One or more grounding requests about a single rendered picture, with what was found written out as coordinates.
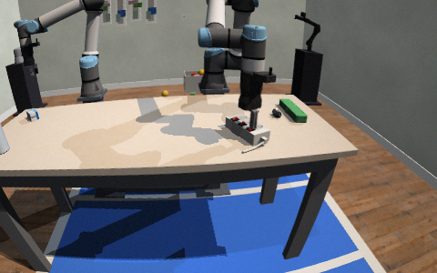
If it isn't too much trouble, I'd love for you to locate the white power strip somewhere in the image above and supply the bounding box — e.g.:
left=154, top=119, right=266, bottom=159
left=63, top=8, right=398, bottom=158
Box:
left=226, top=113, right=270, bottom=153

